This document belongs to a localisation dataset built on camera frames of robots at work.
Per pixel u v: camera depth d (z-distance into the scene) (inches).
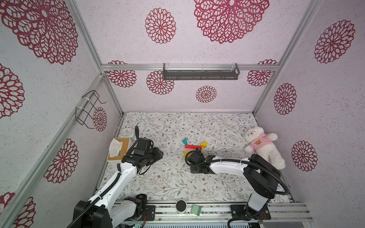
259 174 18.1
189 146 39.2
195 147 39.4
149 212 28.8
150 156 29.2
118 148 36.1
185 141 40.4
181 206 28.1
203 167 25.6
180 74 36.4
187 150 38.6
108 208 16.4
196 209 28.9
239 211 28.7
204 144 39.3
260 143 36.0
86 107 30.6
